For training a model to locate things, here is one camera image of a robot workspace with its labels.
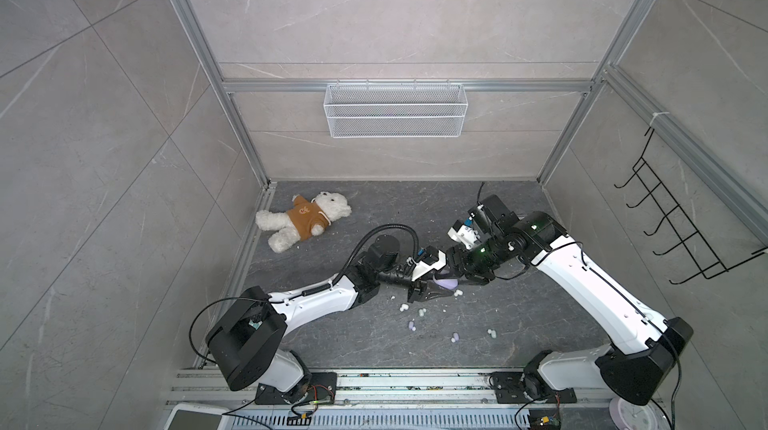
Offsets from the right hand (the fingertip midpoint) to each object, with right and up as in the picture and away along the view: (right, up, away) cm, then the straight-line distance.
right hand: (444, 275), depth 69 cm
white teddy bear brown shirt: (-41, +12, +29) cm, 52 cm away
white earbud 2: (-9, -13, +17) cm, 23 cm away
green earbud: (+16, -19, +13) cm, 28 cm away
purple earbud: (-7, -18, +15) cm, 24 cm away
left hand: (+2, -2, +2) cm, 3 cm away
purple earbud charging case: (+1, -1, -2) cm, 3 cm away
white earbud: (+8, -10, +21) cm, 25 cm away
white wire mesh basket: (-11, +49, +32) cm, 60 cm away
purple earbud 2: (+5, -20, +13) cm, 24 cm away
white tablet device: (-56, -31, -2) cm, 64 cm away
